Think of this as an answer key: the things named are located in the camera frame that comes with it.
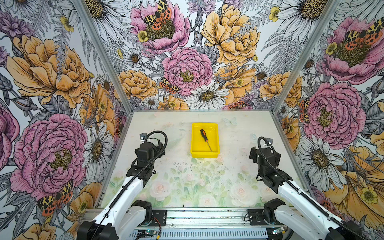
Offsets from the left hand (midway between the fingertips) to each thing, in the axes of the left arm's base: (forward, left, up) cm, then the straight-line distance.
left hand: (152, 149), depth 84 cm
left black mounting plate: (-30, -6, -13) cm, 33 cm away
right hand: (-4, -61, 0) cm, 61 cm away
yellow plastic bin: (+8, -27, -13) cm, 31 cm away
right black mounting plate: (-32, -53, -12) cm, 63 cm away
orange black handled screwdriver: (+18, -30, -12) cm, 37 cm away
